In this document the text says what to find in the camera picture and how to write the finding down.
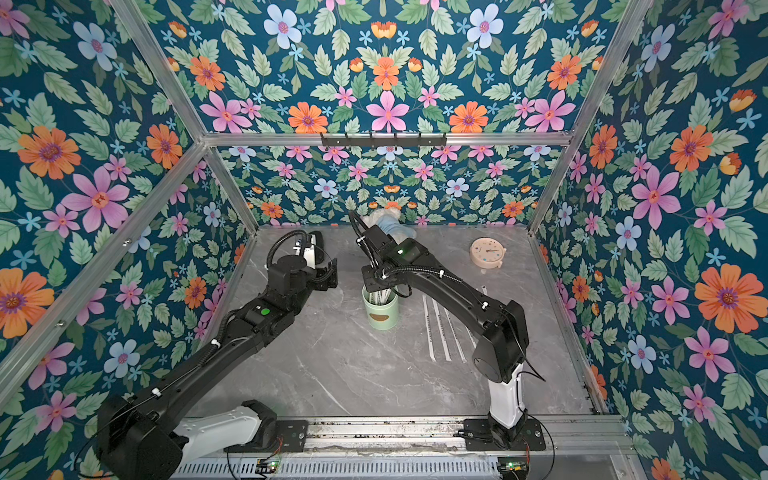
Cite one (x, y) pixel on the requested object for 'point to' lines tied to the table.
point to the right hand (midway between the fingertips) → (381, 273)
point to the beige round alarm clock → (486, 253)
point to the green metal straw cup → (381, 316)
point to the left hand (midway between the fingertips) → (323, 257)
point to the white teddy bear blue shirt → (388, 220)
